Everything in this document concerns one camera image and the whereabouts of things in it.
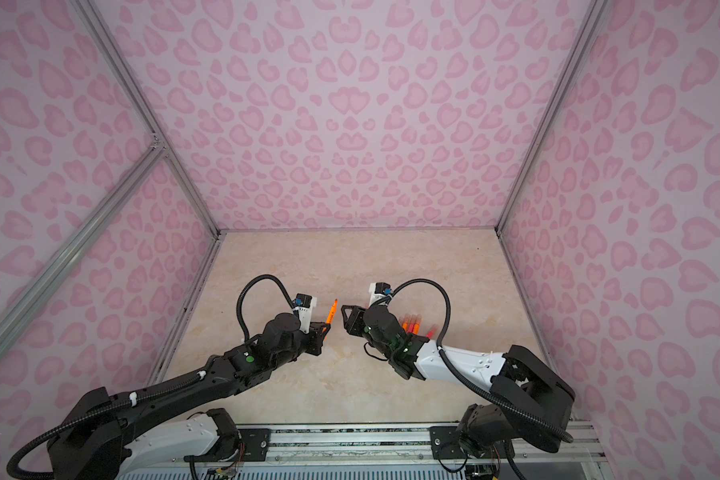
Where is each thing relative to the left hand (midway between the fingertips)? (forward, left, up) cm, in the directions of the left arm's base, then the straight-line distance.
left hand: (331, 322), depth 79 cm
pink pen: (+3, -29, -16) cm, 33 cm away
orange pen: (+3, 0, -1) cm, 3 cm away
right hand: (+3, -3, +2) cm, 5 cm away
